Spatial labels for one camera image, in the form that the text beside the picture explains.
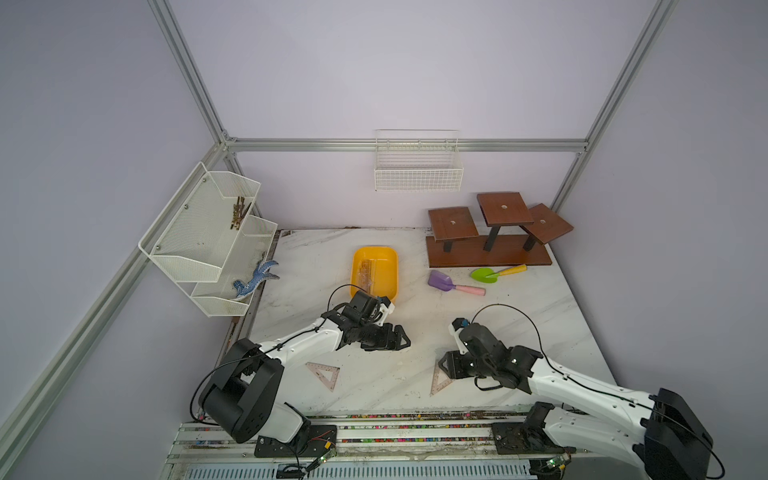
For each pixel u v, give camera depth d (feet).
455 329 2.50
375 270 3.53
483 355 2.02
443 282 3.43
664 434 1.33
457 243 3.66
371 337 2.41
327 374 2.77
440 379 2.72
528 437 2.13
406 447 2.41
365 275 3.52
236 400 1.39
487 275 3.53
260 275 2.77
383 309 2.64
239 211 2.67
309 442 2.35
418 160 3.19
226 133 2.98
